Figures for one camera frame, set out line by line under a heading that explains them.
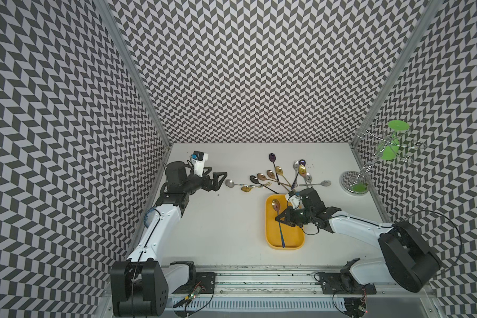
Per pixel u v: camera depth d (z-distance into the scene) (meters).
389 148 0.75
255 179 1.03
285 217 0.77
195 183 0.68
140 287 0.39
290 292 0.74
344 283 0.67
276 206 0.87
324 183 0.99
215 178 0.70
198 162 0.69
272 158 1.12
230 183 0.99
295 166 1.08
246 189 0.99
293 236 0.79
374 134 1.45
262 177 1.05
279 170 1.06
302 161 1.07
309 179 1.01
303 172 1.04
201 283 0.73
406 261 0.43
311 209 0.68
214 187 0.71
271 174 1.05
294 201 0.82
